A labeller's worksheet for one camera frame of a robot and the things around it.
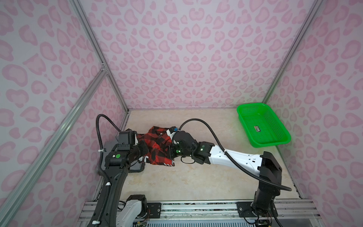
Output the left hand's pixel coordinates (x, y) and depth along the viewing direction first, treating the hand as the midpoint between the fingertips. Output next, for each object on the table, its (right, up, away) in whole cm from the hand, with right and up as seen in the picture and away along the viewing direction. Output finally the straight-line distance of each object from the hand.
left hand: (147, 144), depth 75 cm
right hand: (+9, -3, -3) cm, 10 cm away
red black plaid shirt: (+6, +1, +2) cm, 6 cm away
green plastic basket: (+77, +7, +32) cm, 84 cm away
